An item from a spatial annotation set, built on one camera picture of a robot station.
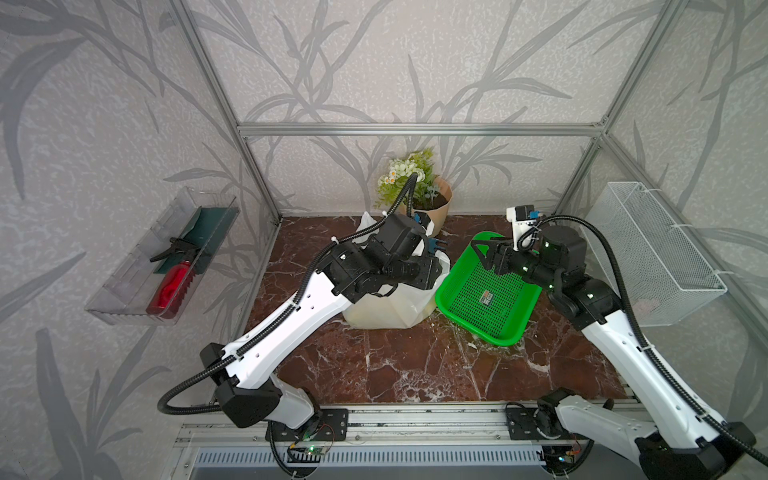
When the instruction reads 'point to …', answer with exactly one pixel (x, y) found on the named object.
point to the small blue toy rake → (432, 244)
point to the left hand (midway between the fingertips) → (435, 270)
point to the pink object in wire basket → (641, 309)
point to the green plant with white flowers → (400, 173)
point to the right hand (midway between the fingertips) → (480, 240)
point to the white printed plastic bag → (406, 305)
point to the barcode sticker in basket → (486, 297)
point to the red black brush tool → (171, 290)
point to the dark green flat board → (208, 230)
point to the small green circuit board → (314, 450)
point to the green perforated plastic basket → (495, 306)
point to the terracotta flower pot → (439, 212)
